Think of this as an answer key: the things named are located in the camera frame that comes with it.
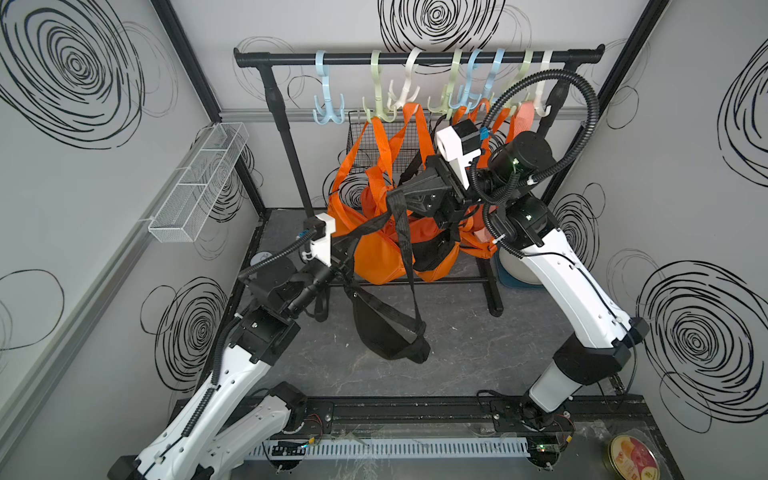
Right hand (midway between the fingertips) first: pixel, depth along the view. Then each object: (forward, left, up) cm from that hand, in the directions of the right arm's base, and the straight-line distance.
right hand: (392, 203), depth 41 cm
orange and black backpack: (+12, +4, -42) cm, 44 cm away
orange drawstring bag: (+16, -10, -44) cm, 48 cm away
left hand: (+8, +7, -16) cm, 20 cm away
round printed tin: (-24, -53, -54) cm, 80 cm away
